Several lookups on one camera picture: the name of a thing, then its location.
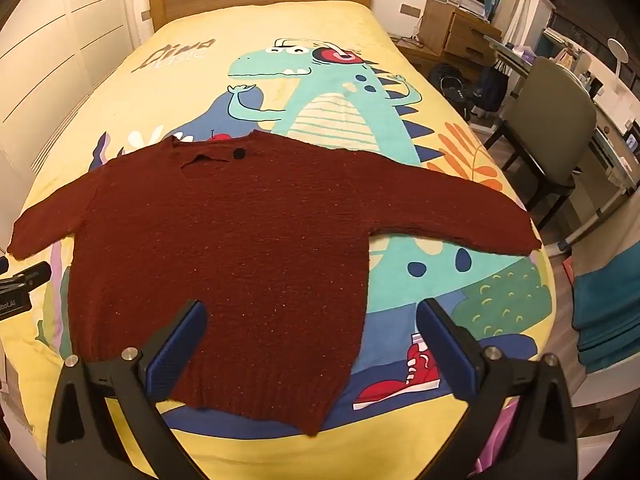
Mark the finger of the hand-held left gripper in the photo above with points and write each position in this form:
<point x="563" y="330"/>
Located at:
<point x="36" y="274"/>

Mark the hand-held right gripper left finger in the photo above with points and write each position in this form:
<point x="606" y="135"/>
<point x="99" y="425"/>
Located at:
<point x="175" y="355"/>

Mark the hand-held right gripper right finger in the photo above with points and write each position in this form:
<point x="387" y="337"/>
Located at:
<point x="447" y="355"/>

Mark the dark red knitted sweater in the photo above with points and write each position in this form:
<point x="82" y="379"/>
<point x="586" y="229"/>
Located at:
<point x="225" y="260"/>

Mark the stack of teal folded cloth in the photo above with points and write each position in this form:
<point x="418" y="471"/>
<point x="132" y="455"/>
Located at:
<point x="607" y="310"/>

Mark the white wardrobe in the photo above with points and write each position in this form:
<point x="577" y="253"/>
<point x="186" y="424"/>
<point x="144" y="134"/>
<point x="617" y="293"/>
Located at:
<point x="55" y="45"/>

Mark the olive green chair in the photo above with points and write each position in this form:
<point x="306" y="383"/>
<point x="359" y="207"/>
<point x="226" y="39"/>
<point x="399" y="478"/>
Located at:
<point x="547" y="120"/>

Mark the black backpack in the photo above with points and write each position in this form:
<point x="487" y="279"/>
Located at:
<point x="452" y="87"/>

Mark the bed with dinosaur cover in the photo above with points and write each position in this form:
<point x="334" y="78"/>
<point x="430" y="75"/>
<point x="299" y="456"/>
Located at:
<point x="330" y="105"/>

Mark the white desk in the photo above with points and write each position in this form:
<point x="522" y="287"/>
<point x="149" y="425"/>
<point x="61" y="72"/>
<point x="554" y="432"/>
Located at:
<point x="612" y="110"/>

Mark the low wooden bedside table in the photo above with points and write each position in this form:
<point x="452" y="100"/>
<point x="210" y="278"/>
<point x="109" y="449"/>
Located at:
<point x="417" y="52"/>

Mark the wooden drawer cabinet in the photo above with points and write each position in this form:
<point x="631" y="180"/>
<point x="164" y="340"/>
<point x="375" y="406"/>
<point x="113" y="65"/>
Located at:
<point x="460" y="30"/>

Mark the white round desk lamp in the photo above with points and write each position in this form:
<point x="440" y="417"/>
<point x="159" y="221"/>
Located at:
<point x="620" y="52"/>

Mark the white cabinet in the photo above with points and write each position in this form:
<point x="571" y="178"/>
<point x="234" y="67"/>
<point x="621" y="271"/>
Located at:
<point x="535" y="15"/>

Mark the grey wall switch plate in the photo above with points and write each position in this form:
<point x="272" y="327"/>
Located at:
<point x="410" y="9"/>

